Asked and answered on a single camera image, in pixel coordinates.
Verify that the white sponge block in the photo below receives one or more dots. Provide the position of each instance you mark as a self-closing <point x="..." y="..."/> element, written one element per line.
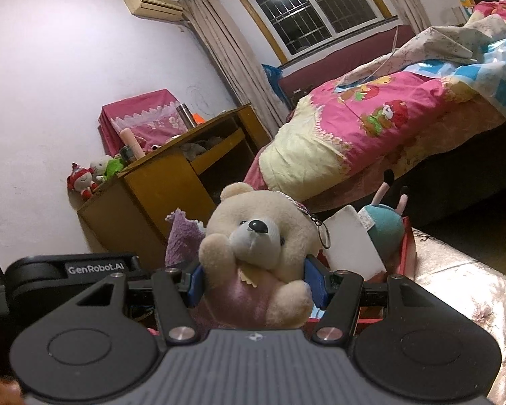
<point x="351" y="247"/>

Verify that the wooden cabinet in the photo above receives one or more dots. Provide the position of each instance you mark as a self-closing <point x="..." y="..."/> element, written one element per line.
<point x="128" y="213"/>

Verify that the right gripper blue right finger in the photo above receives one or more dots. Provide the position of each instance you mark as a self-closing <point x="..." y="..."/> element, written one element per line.
<point x="316" y="275"/>

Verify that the cream teddy bear pink dress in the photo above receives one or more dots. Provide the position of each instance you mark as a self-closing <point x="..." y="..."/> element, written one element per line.
<point x="253" y="254"/>

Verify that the wall air conditioner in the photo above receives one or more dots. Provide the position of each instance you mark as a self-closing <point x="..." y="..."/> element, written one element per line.
<point x="164" y="10"/>

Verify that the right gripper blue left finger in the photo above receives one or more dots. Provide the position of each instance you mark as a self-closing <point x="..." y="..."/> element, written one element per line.
<point x="197" y="286"/>

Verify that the barred window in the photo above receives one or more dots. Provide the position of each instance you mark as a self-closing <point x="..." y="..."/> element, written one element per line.
<point x="295" y="28"/>

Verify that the pink floral quilt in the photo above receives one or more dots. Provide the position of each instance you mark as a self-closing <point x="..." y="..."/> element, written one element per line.
<point x="347" y="132"/>

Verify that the blue patchwork sheet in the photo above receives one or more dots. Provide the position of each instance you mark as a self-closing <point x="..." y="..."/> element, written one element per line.
<point x="487" y="77"/>

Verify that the red cardboard box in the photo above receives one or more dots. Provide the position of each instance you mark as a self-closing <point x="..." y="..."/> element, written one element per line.
<point x="405" y="264"/>

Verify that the steel thermos bottle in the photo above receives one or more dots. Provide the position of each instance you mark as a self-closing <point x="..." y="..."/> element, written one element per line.
<point x="186" y="116"/>

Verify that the red santa plush doll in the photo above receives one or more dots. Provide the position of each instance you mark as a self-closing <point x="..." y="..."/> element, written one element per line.
<point x="81" y="181"/>

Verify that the beige left curtain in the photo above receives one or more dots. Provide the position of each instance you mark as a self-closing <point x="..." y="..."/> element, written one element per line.
<point x="236" y="60"/>

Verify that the purple fluffy cloth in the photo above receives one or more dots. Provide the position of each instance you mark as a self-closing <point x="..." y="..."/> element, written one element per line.
<point x="184" y="239"/>

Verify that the pink bottle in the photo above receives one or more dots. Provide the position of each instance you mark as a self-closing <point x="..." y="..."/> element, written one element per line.
<point x="131" y="141"/>

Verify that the white and green plush toy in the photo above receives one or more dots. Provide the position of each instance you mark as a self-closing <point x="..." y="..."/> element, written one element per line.
<point x="105" y="167"/>

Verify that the pink cloth covered box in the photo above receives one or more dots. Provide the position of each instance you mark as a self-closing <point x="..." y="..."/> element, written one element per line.
<point x="152" y="117"/>

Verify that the pink pig plush toy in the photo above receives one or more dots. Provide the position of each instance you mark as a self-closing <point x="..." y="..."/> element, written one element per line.
<point x="384" y="224"/>

